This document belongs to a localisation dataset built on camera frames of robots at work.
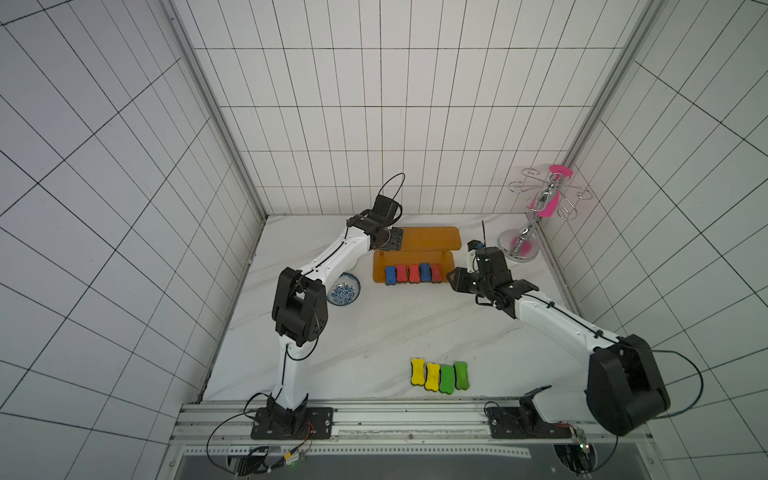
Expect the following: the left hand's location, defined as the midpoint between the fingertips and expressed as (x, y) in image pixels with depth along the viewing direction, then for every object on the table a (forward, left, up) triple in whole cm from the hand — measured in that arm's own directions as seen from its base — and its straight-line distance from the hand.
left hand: (385, 241), depth 93 cm
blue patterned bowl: (-10, +14, -14) cm, 22 cm away
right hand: (-11, -17, -2) cm, 20 cm away
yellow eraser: (-36, -9, -12) cm, 39 cm away
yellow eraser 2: (-38, -14, -12) cm, 42 cm away
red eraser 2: (-6, -10, -11) cm, 16 cm away
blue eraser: (-6, -2, -11) cm, 12 cm away
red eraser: (-5, -6, -10) cm, 13 cm away
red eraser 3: (-4, -18, -11) cm, 21 cm away
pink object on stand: (+9, -53, +9) cm, 54 cm away
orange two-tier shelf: (-5, -15, +4) cm, 16 cm away
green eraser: (-38, -17, -13) cm, 43 cm away
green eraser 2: (-37, -21, -12) cm, 44 cm away
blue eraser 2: (-4, -14, -12) cm, 18 cm away
